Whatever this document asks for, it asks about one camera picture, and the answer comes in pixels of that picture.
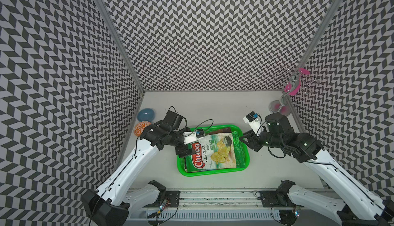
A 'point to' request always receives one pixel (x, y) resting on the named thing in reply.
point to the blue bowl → (145, 114)
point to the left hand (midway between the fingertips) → (190, 144)
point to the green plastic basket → (240, 131)
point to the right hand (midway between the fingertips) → (244, 139)
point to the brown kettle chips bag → (224, 130)
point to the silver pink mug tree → (292, 88)
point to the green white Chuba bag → (217, 151)
